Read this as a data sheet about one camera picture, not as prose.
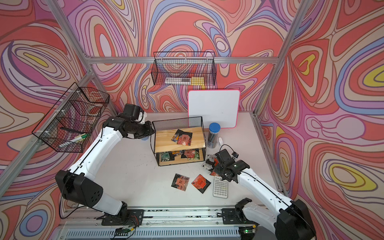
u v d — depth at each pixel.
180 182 0.84
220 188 0.82
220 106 0.96
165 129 0.87
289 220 0.39
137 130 0.65
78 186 0.41
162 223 0.72
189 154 0.93
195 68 0.93
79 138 0.71
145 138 0.73
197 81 0.82
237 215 0.65
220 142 0.98
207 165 0.91
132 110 0.61
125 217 0.69
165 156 0.93
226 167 0.61
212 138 0.91
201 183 0.84
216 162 0.91
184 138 0.84
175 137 0.84
